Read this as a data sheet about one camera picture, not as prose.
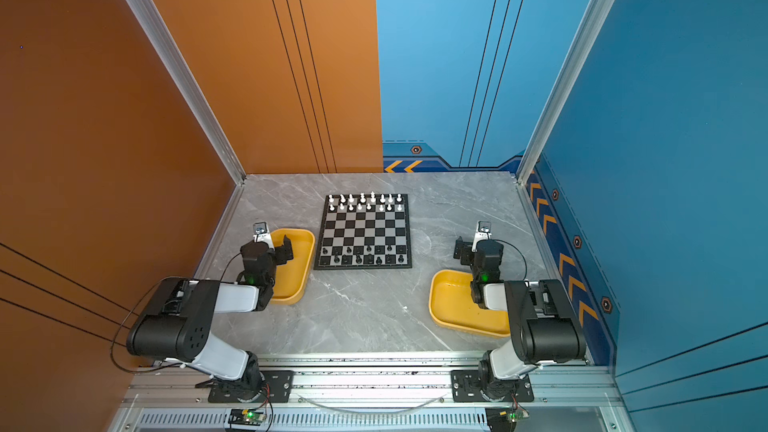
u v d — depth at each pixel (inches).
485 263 28.1
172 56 33.4
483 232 31.8
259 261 27.9
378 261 36.7
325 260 36.8
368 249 38.0
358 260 37.0
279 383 29.1
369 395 29.0
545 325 17.8
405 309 34.2
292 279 36.2
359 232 39.3
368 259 36.8
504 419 27.7
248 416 27.9
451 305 35.3
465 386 28.5
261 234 31.2
